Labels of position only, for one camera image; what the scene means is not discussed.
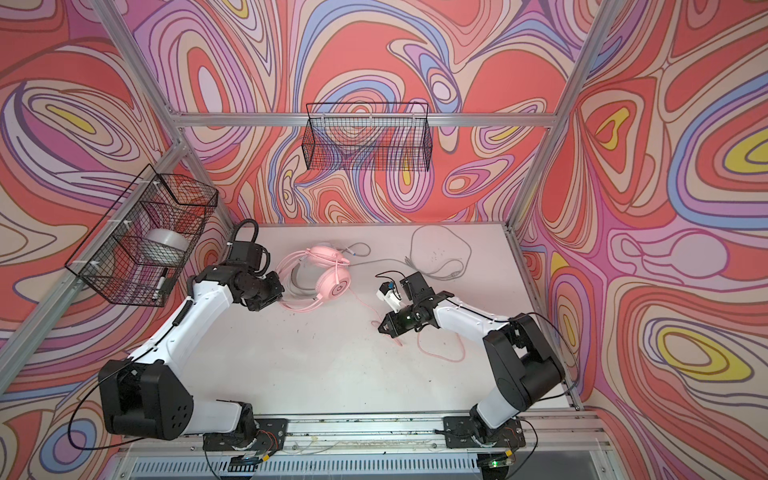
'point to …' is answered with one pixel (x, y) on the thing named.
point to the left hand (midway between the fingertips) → (286, 290)
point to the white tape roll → (165, 247)
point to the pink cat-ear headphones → (308, 277)
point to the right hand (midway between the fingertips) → (385, 334)
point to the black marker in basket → (160, 284)
